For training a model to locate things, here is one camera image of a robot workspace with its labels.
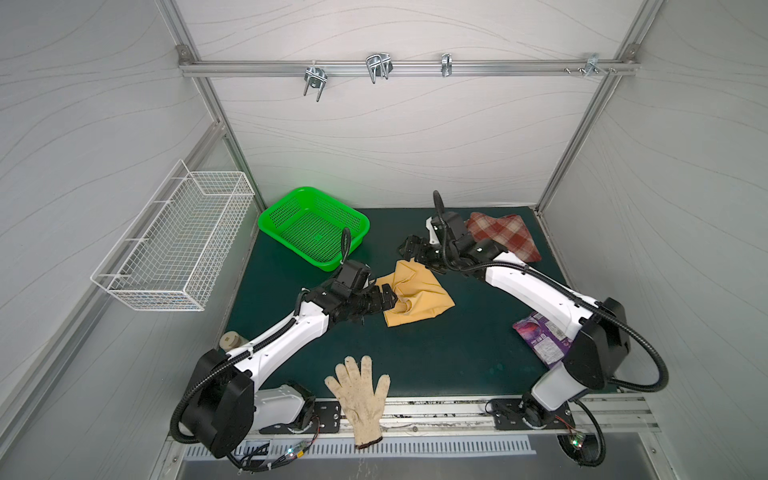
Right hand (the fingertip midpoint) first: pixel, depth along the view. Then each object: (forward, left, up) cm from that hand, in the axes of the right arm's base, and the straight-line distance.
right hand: (412, 246), depth 81 cm
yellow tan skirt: (-7, -3, -13) cm, 15 cm away
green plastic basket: (+25, +40, -20) cm, 51 cm away
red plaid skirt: (+25, -37, -20) cm, 49 cm away
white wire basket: (-12, +57, +10) cm, 59 cm away
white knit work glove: (-35, +12, -21) cm, 42 cm away
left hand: (-11, +6, -10) cm, 16 cm away
